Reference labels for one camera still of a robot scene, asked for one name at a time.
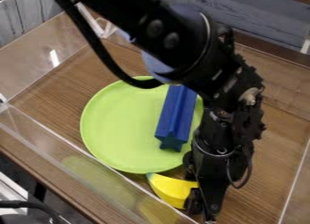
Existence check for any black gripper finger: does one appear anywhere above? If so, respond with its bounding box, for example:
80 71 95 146
184 188 217 223

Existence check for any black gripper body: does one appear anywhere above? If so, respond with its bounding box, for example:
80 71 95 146
182 133 254 224

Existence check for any yellow toy banana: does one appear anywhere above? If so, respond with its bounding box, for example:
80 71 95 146
147 173 198 209

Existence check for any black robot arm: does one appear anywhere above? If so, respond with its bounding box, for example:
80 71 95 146
55 0 266 224

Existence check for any green round plate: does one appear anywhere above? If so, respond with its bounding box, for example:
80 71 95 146
80 81 190 174

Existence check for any clear acrylic enclosure wall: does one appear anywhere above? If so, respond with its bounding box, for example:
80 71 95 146
0 15 310 224

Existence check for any black cable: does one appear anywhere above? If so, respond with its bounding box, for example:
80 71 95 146
0 200 62 224

